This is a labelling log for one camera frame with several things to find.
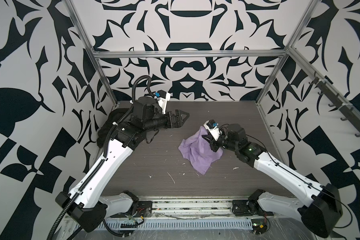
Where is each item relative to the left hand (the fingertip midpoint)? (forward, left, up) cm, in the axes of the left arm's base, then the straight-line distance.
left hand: (183, 111), depth 63 cm
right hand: (-1, -11, -17) cm, 20 cm away
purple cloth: (-2, -8, -31) cm, 32 cm away
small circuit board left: (-35, +27, -42) cm, 60 cm away
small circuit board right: (-38, -35, -40) cm, 65 cm away
